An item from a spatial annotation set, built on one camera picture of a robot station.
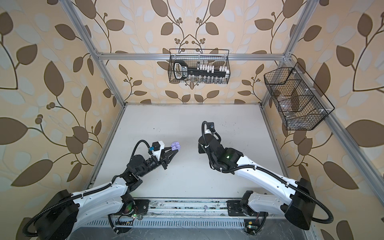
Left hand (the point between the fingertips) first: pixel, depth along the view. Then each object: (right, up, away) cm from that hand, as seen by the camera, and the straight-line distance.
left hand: (176, 149), depth 73 cm
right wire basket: (+62, +21, 0) cm, 66 cm away
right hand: (+13, +4, +3) cm, 14 cm away
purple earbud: (+15, -30, +2) cm, 33 cm away
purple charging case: (-1, +1, 0) cm, 1 cm away
